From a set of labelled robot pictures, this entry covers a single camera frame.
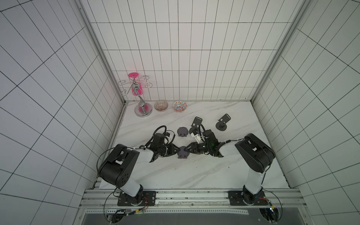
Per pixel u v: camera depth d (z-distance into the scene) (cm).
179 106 114
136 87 92
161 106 114
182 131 101
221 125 101
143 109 114
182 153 88
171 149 81
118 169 45
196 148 80
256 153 50
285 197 76
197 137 87
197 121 97
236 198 71
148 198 73
